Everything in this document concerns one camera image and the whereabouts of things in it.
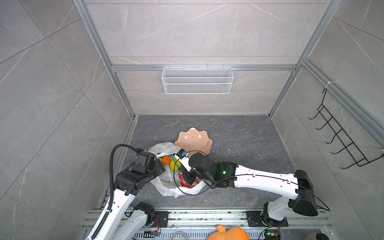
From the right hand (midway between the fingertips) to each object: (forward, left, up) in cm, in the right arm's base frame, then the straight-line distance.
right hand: (181, 169), depth 68 cm
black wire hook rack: (+4, -74, +10) cm, 75 cm away
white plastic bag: (+1, +9, -20) cm, 22 cm away
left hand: (+4, +11, -4) cm, 12 cm away
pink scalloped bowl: (+29, -6, -19) cm, 36 cm away
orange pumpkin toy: (-24, -22, -14) cm, 36 cm away
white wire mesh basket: (+61, -9, +8) cm, 62 cm away
